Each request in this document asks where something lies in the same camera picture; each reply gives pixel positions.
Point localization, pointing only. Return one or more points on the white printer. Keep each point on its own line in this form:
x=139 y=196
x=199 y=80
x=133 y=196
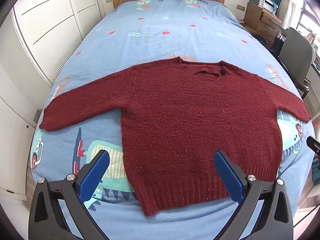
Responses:
x=268 y=3

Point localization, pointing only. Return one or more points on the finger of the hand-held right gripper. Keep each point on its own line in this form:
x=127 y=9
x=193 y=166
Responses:
x=313 y=145

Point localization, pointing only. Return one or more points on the dark red knit sweater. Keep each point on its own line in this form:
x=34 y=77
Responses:
x=180 y=120

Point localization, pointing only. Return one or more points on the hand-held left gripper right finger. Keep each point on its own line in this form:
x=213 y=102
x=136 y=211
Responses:
x=228 y=175

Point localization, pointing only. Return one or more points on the wooden dresser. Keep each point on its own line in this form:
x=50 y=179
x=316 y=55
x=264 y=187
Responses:
x=262 y=22

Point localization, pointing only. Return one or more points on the white wardrobe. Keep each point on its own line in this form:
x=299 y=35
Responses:
x=50 y=17

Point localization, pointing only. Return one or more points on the blue printed bed sheet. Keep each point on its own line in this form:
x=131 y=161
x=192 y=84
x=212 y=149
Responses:
x=162 y=40

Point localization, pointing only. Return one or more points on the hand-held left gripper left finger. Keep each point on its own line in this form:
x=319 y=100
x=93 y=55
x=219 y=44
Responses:
x=95 y=172

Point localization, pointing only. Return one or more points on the grey chair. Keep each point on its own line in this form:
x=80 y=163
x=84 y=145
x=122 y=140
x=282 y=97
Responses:
x=296 y=47

